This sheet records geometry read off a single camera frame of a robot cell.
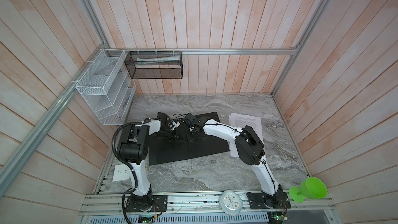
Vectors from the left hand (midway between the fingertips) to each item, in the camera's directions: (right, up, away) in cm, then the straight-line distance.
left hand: (183, 141), depth 93 cm
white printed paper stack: (+38, +12, +12) cm, 41 cm away
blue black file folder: (-13, -5, -2) cm, 14 cm away
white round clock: (+24, -24, -21) cm, 40 cm away
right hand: (+4, +1, +2) cm, 4 cm away
